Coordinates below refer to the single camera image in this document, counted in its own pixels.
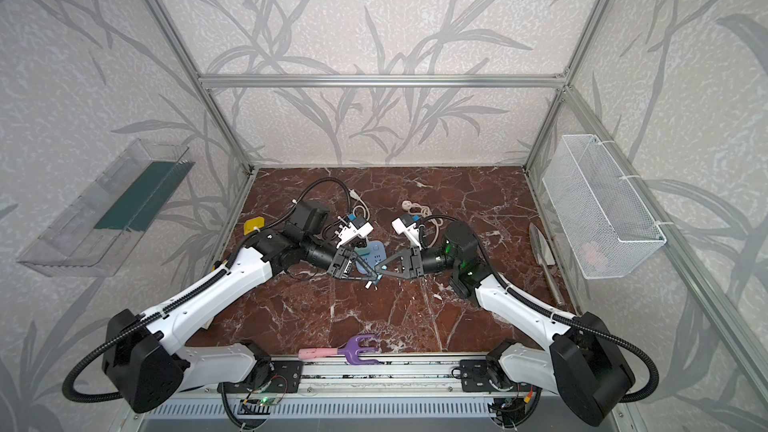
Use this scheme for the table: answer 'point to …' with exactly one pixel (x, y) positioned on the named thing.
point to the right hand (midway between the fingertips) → (381, 266)
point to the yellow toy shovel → (249, 225)
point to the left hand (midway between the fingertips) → (372, 271)
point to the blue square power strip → (376, 254)
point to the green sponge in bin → (142, 201)
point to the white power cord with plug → (355, 194)
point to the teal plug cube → (384, 267)
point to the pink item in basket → (592, 255)
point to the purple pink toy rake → (351, 349)
